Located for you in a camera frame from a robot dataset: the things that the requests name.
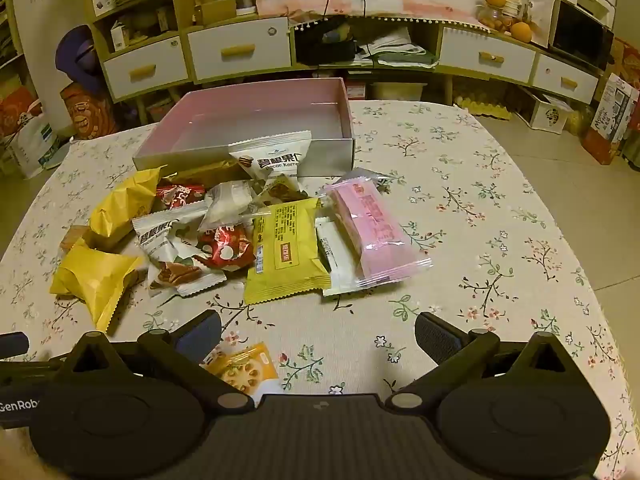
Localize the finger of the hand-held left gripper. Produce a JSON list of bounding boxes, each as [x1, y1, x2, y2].
[[0, 331, 68, 386]]

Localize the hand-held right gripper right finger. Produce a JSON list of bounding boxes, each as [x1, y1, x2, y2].
[[387, 311, 576, 413]]

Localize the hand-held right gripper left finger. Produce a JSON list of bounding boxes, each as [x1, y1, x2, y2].
[[57, 309, 256, 413]]

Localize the orange lotus chip packet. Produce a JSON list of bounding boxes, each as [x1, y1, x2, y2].
[[200, 342, 280, 406]]

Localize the red snack packet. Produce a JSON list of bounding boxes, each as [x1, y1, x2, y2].
[[195, 222, 253, 273]]

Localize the white nut packet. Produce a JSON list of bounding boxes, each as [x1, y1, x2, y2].
[[228, 130, 313, 181], [132, 210, 226, 297]]

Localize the yellow pastry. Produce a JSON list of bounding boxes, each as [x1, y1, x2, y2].
[[50, 240, 146, 333], [90, 167, 168, 252]]

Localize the yellow snack packet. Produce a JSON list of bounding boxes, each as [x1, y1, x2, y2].
[[244, 198, 332, 305]]

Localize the small brown snack packet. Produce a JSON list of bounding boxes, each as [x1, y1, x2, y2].
[[60, 225, 97, 252]]

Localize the white stick packet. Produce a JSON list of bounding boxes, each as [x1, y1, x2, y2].
[[316, 216, 372, 297]]

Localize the pink wafer packet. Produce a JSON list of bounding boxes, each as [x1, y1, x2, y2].
[[320, 169, 433, 282]]

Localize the clear white pastry packet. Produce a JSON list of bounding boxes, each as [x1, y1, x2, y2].
[[200, 180, 256, 233]]

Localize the small red candy packet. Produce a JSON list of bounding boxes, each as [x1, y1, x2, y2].
[[155, 184, 206, 211]]

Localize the brown nut packet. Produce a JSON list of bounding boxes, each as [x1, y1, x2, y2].
[[260, 175, 311, 207]]

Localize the pink cardboard box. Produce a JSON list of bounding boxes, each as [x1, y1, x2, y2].
[[132, 77, 357, 181]]

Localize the white plastic sack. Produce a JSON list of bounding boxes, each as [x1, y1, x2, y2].
[[0, 105, 68, 181]]

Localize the yellow egg tray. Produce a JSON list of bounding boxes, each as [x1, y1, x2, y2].
[[452, 92, 513, 122]]

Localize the red paper bag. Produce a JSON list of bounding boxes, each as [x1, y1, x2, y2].
[[0, 85, 36, 136]]

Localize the orange printed bag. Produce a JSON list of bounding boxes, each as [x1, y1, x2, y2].
[[60, 82, 121, 141]]

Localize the clear plastic storage bin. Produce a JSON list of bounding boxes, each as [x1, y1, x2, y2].
[[370, 82, 428, 103]]

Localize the white printed box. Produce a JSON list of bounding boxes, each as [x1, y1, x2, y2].
[[520, 87, 576, 135]]

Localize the wide white drawer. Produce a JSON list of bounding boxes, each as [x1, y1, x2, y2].
[[187, 17, 293, 83]]

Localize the low wooden cabinet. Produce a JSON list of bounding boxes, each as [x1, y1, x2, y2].
[[185, 12, 606, 106]]

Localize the colourful printed carton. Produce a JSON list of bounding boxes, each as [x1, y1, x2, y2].
[[582, 72, 640, 166]]

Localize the white shelf cabinet drawer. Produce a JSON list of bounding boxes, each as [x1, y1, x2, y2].
[[102, 46, 190, 101]]

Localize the small white drawer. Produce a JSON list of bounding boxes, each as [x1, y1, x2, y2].
[[532, 52, 601, 93]]

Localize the green white folded bags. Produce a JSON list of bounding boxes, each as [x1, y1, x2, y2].
[[357, 27, 441, 68]]

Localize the purple yoga mat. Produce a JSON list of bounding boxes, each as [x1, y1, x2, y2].
[[55, 25, 106, 106]]

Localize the black basket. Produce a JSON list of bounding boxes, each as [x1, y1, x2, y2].
[[295, 30, 358, 66]]

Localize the clear container of small oranges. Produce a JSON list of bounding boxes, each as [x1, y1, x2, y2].
[[475, 5, 513, 33]]

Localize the small cardboard box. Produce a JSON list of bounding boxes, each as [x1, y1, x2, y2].
[[200, 0, 238, 26]]

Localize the microwave oven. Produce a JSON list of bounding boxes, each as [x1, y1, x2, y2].
[[547, 0, 616, 73]]

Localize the pink cabinet cloth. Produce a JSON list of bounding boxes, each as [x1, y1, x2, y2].
[[256, 0, 483, 28]]

